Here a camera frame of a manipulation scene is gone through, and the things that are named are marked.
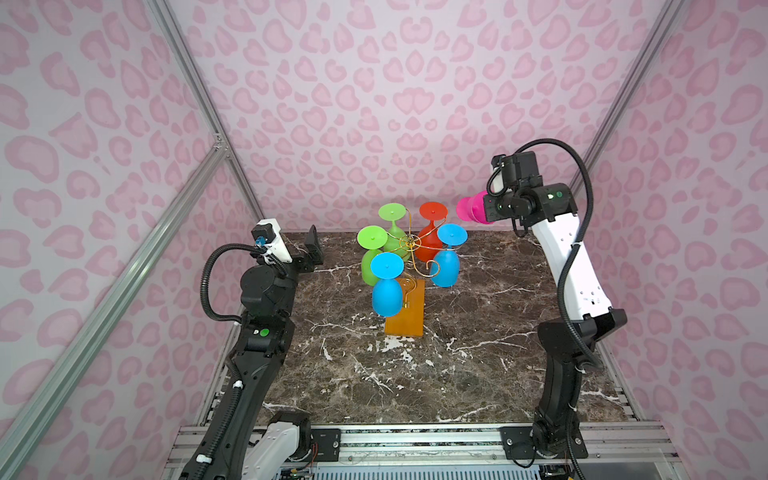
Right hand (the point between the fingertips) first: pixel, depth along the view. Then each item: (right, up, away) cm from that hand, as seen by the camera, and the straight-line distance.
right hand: (498, 199), depth 77 cm
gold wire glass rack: (-22, -11, -2) cm, 24 cm away
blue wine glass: (-13, -16, +1) cm, 20 cm away
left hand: (-48, -8, -12) cm, 50 cm away
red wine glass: (-18, -10, 0) cm, 21 cm away
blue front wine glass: (-28, -24, -5) cm, 38 cm away
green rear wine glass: (-26, -11, -2) cm, 28 cm away
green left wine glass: (-32, -10, -4) cm, 34 cm away
